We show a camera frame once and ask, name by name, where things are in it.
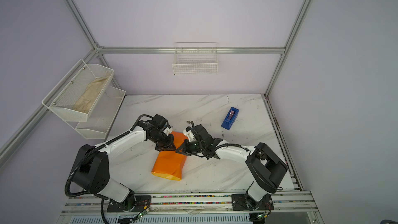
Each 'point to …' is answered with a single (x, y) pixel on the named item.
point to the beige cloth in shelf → (87, 100)
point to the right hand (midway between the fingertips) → (173, 155)
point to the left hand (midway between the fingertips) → (174, 150)
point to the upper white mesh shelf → (71, 98)
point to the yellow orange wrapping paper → (170, 164)
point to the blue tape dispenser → (230, 118)
